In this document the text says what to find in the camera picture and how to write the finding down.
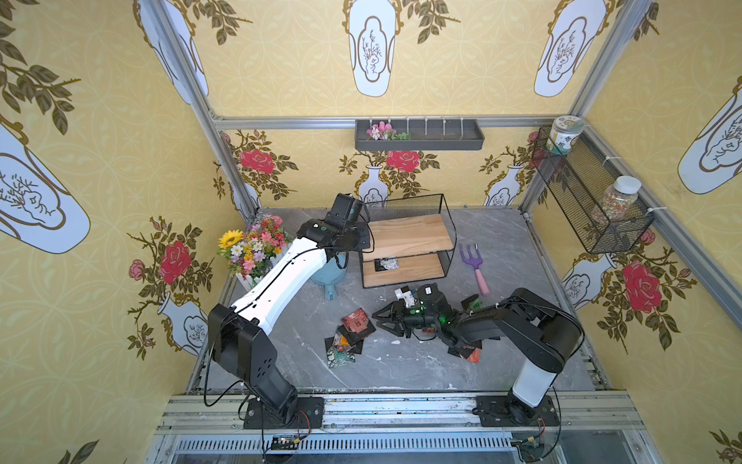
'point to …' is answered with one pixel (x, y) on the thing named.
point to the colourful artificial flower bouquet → (251, 250)
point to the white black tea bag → (385, 264)
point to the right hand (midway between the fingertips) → (378, 311)
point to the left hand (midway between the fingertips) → (353, 235)
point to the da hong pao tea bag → (470, 353)
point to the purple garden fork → (475, 261)
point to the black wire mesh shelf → (412, 239)
